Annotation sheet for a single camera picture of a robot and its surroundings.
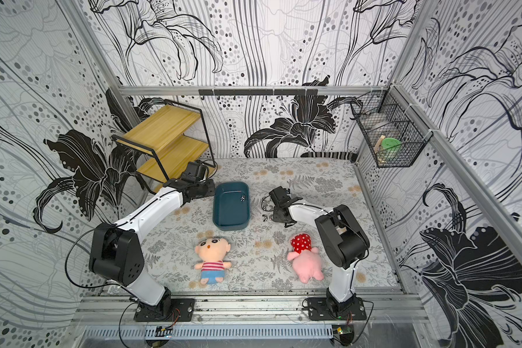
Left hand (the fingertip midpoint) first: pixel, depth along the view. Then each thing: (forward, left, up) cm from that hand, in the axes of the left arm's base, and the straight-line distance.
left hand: (212, 190), depth 90 cm
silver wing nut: (+4, -12, -11) cm, 17 cm away
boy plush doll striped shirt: (-24, -4, -5) cm, 25 cm away
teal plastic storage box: (+1, -6, -13) cm, 15 cm away
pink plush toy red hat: (-26, -38, -4) cm, 47 cm away
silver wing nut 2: (-6, -23, -12) cm, 26 cm away
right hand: (-2, -31, -13) cm, 34 cm away
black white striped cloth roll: (+34, -67, -10) cm, 76 cm away
